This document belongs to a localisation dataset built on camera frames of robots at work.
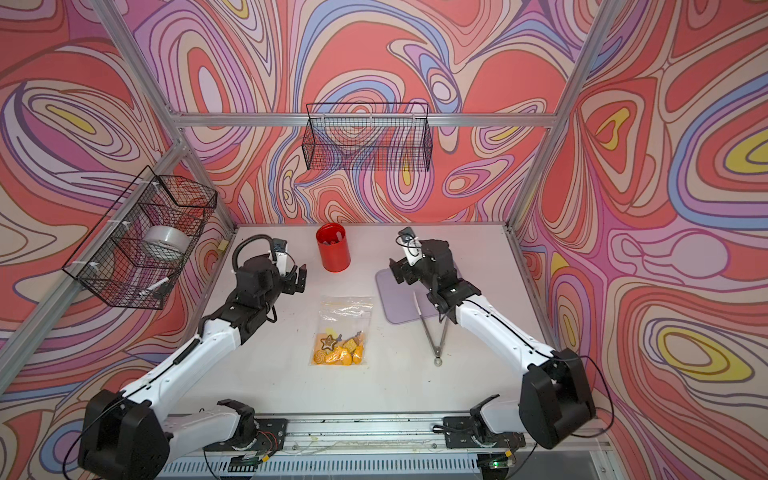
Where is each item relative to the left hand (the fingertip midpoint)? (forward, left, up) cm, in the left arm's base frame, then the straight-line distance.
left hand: (292, 262), depth 83 cm
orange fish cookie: (-20, -13, -19) cm, 30 cm away
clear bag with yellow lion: (-11, -12, -21) cm, 26 cm away
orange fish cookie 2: (-19, -18, -19) cm, 32 cm away
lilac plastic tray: (-2, -30, -16) cm, 34 cm away
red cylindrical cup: (+14, -9, -9) cm, 19 cm away
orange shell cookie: (-19, -7, -20) cm, 29 cm away
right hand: (+1, -32, +1) cm, 32 cm away
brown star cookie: (-15, -9, -20) cm, 27 cm away
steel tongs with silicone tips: (-20, -42, -21) cm, 51 cm away
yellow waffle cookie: (-16, -16, -19) cm, 29 cm away
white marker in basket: (-10, +30, +5) cm, 32 cm away
